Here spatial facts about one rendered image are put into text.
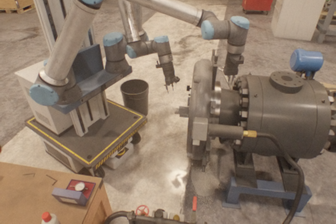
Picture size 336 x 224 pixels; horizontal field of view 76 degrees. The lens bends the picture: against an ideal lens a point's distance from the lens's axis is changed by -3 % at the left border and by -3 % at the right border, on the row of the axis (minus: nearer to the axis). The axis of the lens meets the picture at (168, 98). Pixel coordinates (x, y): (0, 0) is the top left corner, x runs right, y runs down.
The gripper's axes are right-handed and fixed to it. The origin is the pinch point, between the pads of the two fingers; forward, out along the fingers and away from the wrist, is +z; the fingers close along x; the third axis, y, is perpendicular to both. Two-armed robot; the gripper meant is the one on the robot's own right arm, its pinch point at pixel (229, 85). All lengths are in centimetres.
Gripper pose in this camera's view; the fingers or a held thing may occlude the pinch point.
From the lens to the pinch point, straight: 130.0
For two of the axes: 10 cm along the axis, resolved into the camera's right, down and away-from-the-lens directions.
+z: 0.1, 7.6, 6.5
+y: -0.8, -6.4, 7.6
